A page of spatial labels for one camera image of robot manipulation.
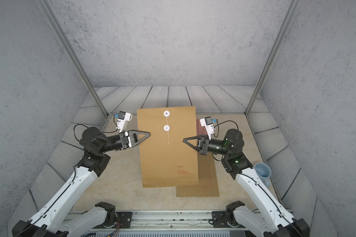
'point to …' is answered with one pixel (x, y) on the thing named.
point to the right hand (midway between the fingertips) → (185, 143)
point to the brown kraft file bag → (165, 159)
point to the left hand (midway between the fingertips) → (149, 139)
